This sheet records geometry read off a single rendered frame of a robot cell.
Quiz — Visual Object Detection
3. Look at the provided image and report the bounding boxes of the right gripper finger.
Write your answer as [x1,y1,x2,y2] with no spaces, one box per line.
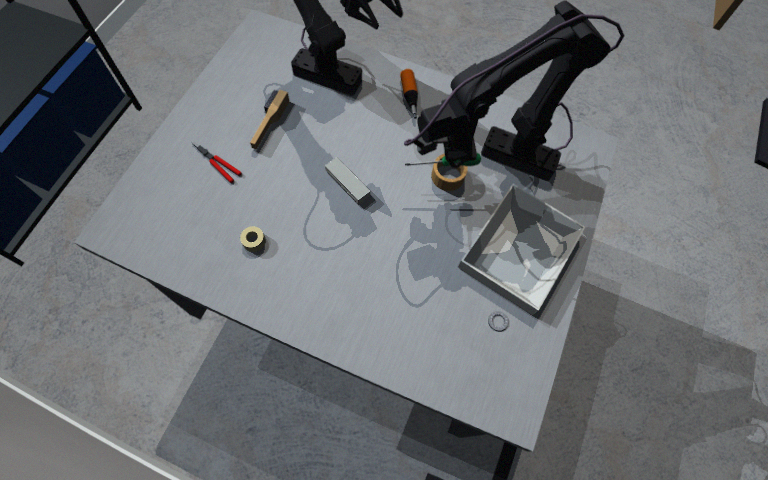
[380,0,403,18]
[346,0,379,30]

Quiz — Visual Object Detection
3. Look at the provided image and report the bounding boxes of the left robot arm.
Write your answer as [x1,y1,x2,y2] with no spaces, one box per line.
[422,1,610,173]

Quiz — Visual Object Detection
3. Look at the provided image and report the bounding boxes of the orange-handled screwdriver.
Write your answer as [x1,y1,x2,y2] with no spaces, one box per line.
[400,69,418,118]

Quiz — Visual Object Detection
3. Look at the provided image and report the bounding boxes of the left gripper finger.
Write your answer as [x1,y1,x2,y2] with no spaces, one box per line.
[445,157,468,168]

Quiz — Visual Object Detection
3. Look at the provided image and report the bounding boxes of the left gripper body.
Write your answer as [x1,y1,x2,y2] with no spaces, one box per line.
[419,131,477,162]

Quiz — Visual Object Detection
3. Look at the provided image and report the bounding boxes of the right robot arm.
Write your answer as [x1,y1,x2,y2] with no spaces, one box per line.
[291,0,362,87]

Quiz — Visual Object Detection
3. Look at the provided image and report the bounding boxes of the grey metal washer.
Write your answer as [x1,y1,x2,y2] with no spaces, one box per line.
[488,311,508,331]

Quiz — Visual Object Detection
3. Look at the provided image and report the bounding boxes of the green-handled screwdriver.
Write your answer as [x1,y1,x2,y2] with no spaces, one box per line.
[417,153,481,166]

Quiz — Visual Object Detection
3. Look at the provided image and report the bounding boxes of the red-handled pliers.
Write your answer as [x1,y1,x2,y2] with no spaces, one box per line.
[191,141,242,183]

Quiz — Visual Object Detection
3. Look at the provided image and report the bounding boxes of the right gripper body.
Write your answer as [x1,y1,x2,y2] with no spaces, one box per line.
[340,0,372,12]

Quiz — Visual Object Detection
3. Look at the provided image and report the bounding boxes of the wooden-handled wire brush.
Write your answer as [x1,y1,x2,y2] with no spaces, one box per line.
[250,90,290,149]

